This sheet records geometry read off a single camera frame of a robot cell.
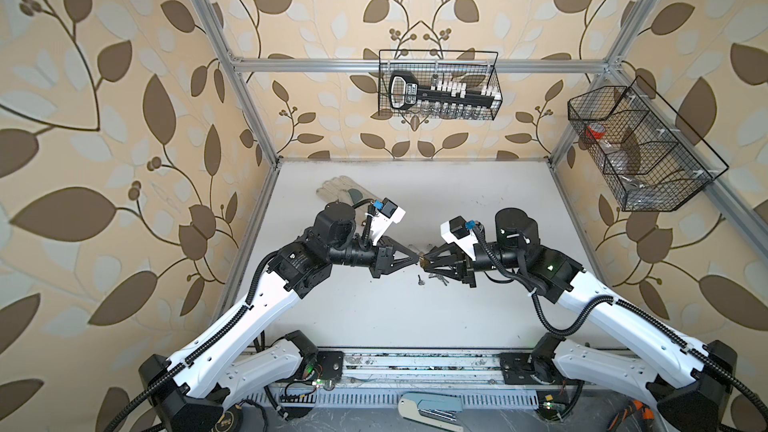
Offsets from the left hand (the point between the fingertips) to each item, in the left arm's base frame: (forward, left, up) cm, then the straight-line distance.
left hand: (419, 260), depth 60 cm
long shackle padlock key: (+8, -3, -31) cm, 32 cm away
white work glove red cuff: (+42, +25, -30) cm, 58 cm away
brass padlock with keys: (+1, -1, -2) cm, 3 cm away
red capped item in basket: (+45, -54, -2) cm, 70 cm away
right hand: (+1, -2, -3) cm, 4 cm away
